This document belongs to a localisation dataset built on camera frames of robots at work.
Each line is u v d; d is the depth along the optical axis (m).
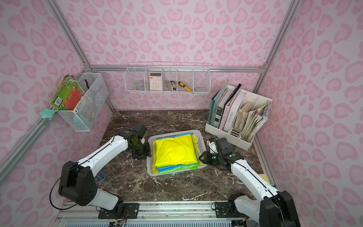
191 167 0.77
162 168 0.77
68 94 0.72
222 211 0.72
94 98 0.88
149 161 0.80
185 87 0.98
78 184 0.42
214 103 0.85
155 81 0.95
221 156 0.64
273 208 0.39
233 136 0.91
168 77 1.01
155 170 0.77
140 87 0.96
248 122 0.88
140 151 0.72
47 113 0.63
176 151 0.80
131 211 0.73
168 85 1.01
